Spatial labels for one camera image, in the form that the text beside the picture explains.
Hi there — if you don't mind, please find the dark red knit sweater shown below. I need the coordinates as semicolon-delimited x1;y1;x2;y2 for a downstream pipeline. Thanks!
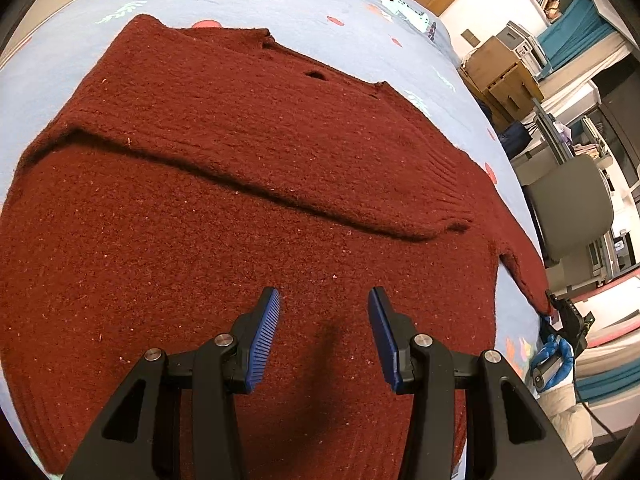
1;15;550;479

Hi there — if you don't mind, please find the blue gloved hand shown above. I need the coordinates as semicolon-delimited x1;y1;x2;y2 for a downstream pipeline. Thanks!
530;335;574;393

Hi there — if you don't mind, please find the grey office chair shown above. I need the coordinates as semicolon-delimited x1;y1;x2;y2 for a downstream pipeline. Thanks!
523;154;614;266

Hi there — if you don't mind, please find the wooden nightstand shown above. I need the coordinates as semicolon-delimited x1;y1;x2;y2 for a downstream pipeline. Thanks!
462;36;544;122

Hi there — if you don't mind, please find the grey printer on nightstand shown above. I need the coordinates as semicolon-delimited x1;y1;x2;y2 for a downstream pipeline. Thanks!
497;21;548;73

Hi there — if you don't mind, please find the teal curtain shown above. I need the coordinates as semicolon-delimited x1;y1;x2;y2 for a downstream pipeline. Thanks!
537;0;616;77

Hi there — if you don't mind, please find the light blue patterned bedspread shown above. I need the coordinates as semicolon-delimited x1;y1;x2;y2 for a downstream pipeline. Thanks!
0;0;547;480

